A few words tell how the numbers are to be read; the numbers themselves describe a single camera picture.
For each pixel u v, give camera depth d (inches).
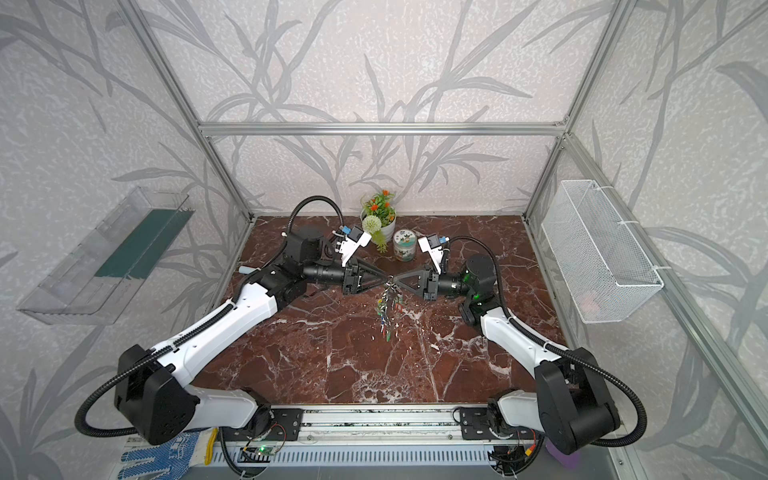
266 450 27.8
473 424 29.0
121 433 16.8
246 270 40.5
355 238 25.0
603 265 24.6
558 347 18.0
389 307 25.1
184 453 27.4
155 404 15.4
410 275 26.6
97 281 25.4
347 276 24.4
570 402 16.2
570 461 26.9
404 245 40.1
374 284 26.1
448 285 25.7
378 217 39.8
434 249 26.2
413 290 26.3
